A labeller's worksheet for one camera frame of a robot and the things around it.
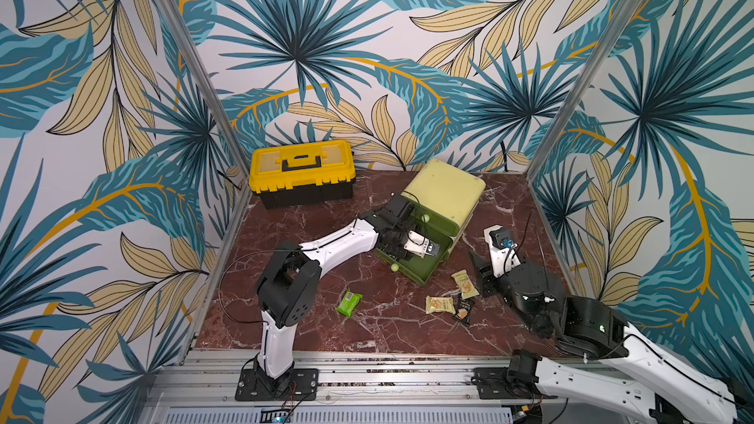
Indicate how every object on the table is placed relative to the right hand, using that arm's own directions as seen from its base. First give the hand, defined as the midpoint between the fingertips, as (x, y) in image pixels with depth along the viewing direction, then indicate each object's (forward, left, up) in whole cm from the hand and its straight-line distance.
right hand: (481, 250), depth 64 cm
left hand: (+15, +12, -20) cm, 27 cm away
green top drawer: (+17, +6, -11) cm, 21 cm away
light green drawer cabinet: (+23, +4, -9) cm, 25 cm away
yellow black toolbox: (+38, +46, -13) cm, 61 cm away
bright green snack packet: (0, +31, -28) cm, 42 cm away
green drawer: (+8, +10, -24) cm, 28 cm away
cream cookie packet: (-1, +5, -29) cm, 30 cm away
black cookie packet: (-2, -2, -29) cm, 29 cm away
